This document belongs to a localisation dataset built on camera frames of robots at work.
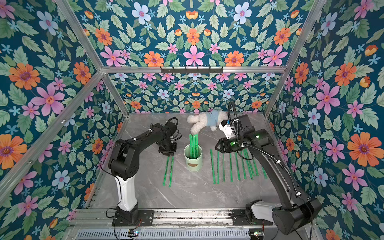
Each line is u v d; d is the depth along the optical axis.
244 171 0.90
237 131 0.54
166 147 0.82
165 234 0.77
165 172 0.89
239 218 0.73
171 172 0.89
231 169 0.91
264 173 0.47
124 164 0.52
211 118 1.04
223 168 0.92
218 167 0.91
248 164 0.93
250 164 0.93
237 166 0.92
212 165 0.91
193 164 0.84
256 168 0.91
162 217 0.75
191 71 0.93
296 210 0.37
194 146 0.84
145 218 0.74
